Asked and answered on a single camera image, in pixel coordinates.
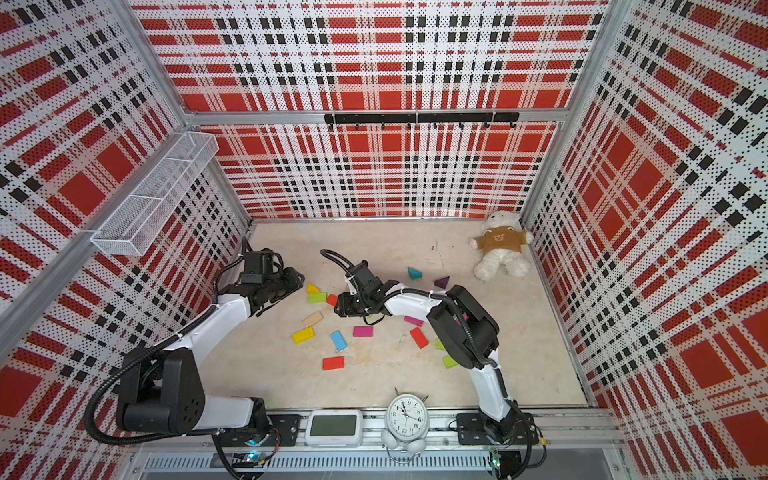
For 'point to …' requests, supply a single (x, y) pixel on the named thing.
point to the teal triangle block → (415, 274)
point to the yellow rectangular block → (303, 335)
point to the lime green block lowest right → (449, 362)
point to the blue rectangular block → (338, 340)
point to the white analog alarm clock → (407, 422)
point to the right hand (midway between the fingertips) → (345, 308)
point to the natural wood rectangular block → (312, 319)
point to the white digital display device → (337, 428)
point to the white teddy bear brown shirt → (502, 240)
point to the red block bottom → (331, 363)
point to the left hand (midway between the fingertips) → (306, 278)
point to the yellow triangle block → (311, 289)
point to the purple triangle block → (442, 282)
